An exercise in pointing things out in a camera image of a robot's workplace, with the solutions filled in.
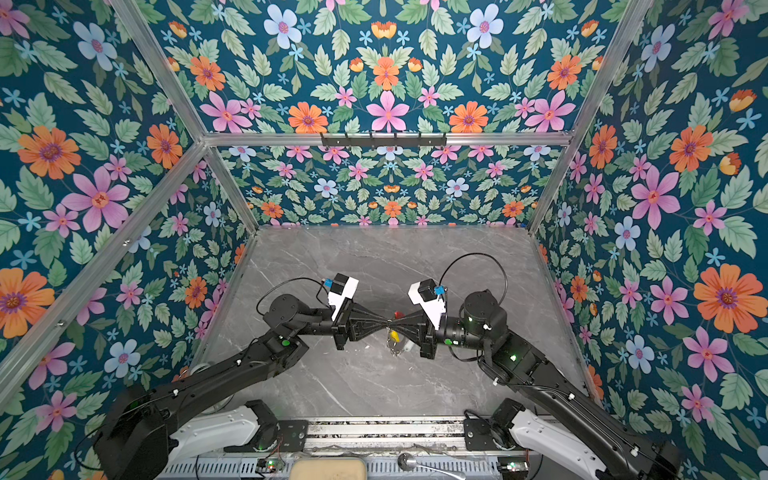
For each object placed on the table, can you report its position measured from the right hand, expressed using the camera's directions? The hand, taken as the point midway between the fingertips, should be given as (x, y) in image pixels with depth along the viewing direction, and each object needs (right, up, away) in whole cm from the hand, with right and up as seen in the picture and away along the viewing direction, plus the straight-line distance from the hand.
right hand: (392, 323), depth 60 cm
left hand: (-1, 0, -3) cm, 3 cm away
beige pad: (-15, -35, +7) cm, 38 cm away
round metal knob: (+3, -35, +9) cm, 36 cm away
